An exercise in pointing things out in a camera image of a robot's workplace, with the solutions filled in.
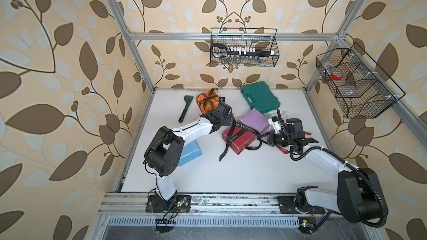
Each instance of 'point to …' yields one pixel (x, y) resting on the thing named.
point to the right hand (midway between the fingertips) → (258, 138)
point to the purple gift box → (254, 119)
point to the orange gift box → (200, 102)
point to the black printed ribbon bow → (230, 139)
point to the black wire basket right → (362, 89)
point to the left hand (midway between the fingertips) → (220, 113)
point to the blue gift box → (190, 151)
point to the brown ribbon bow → (209, 98)
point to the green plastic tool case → (260, 96)
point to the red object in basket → (336, 75)
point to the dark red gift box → (242, 142)
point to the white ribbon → (283, 114)
